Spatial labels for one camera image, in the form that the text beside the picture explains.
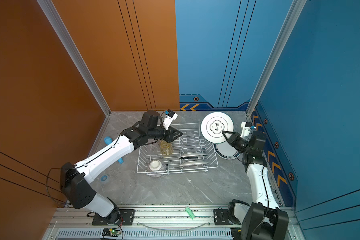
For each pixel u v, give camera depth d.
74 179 0.42
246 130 0.71
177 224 0.72
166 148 0.90
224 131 0.77
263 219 0.39
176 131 0.69
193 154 0.81
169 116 0.67
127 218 0.74
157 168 0.83
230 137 0.76
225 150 0.94
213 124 0.80
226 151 0.94
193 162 0.80
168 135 0.66
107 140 1.00
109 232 0.71
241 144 0.67
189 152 0.84
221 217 0.72
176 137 0.72
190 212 0.74
